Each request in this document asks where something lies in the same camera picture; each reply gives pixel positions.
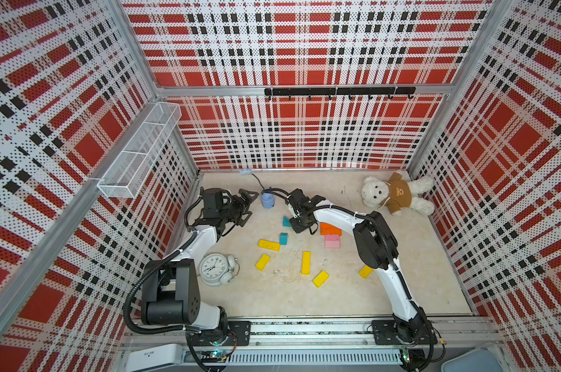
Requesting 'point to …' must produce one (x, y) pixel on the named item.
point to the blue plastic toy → (268, 200)
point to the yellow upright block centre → (306, 263)
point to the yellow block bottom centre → (321, 278)
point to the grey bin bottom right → (478, 359)
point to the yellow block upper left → (271, 246)
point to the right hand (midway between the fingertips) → (302, 224)
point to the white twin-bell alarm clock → (217, 269)
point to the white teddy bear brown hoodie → (397, 194)
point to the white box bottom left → (153, 356)
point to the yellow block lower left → (262, 262)
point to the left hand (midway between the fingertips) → (259, 200)
